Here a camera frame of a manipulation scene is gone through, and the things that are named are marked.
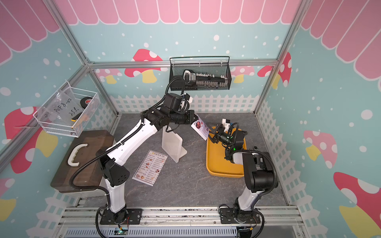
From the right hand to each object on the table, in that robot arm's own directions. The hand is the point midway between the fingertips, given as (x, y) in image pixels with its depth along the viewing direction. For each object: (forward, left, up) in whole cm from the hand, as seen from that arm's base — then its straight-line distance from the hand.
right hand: (206, 127), depth 82 cm
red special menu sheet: (-3, +3, +3) cm, 5 cm away
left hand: (-1, +4, +8) cm, 9 cm away
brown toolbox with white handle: (-13, +66, -2) cm, 67 cm away
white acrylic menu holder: (-6, +19, -7) cm, 21 cm away
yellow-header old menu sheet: (-13, +35, -23) cm, 43 cm away
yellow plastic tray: (-12, -8, -24) cm, 28 cm away
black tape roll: (+10, +65, +12) cm, 67 cm away
